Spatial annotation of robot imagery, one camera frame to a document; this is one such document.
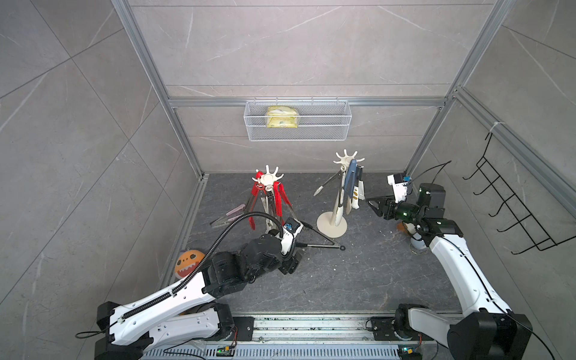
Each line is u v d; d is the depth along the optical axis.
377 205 0.71
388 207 0.66
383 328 0.73
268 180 0.65
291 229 0.53
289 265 0.55
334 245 0.92
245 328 0.73
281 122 0.86
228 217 1.02
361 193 0.78
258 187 0.62
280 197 0.67
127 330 0.39
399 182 0.66
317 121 1.01
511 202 0.68
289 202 0.70
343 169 0.68
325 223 1.04
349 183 0.73
